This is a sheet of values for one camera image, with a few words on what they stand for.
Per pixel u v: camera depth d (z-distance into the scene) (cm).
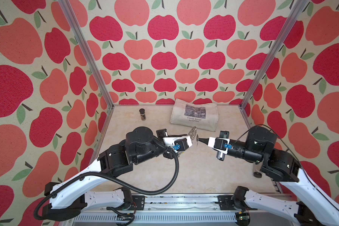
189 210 73
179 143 38
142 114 107
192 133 62
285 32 78
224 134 46
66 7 69
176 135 45
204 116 104
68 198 38
